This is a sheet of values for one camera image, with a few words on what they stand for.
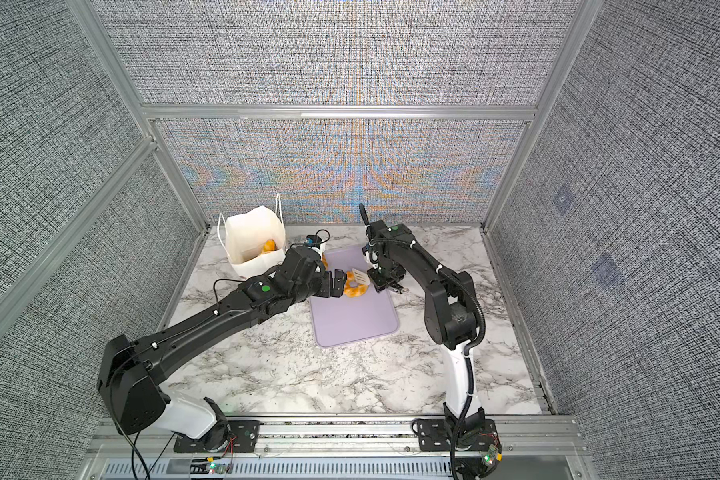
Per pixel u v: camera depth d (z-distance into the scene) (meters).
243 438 0.73
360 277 0.93
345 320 0.93
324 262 0.61
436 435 0.73
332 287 0.70
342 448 0.73
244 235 0.90
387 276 0.83
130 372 0.40
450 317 0.55
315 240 0.69
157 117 0.88
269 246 0.99
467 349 0.56
